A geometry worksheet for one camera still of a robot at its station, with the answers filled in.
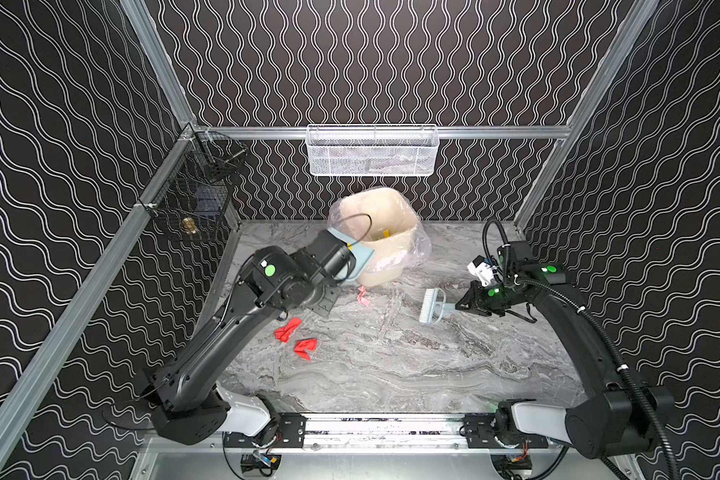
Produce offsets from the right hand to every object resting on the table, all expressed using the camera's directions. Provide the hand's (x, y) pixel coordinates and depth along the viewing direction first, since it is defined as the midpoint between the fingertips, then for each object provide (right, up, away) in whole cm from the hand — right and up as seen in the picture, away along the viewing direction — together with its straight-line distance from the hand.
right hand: (461, 307), depth 77 cm
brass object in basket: (-73, +21, +5) cm, 76 cm away
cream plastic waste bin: (-19, +25, +26) cm, 41 cm away
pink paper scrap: (-26, -1, +21) cm, 33 cm away
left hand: (-33, +5, -12) cm, 36 cm away
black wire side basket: (-77, +30, +15) cm, 84 cm away
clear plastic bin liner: (-8, +16, +10) cm, 21 cm away
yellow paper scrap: (-17, +21, +27) cm, 38 cm away
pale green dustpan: (-26, +14, -6) cm, 30 cm away
